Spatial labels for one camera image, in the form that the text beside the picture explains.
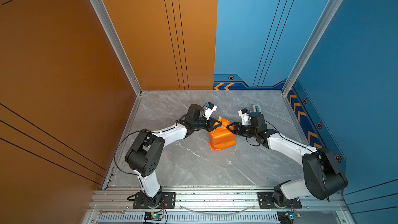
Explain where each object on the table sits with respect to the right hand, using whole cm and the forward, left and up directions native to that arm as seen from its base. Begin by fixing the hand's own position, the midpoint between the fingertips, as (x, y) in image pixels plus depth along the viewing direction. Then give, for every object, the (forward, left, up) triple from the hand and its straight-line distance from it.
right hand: (228, 128), depth 87 cm
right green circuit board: (-40, -23, -12) cm, 48 cm away
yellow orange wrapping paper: (-5, +4, -2) cm, 7 cm away
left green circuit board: (-40, +38, -11) cm, 56 cm away
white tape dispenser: (+20, -22, -6) cm, 30 cm away
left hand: (+2, +4, +3) cm, 6 cm away
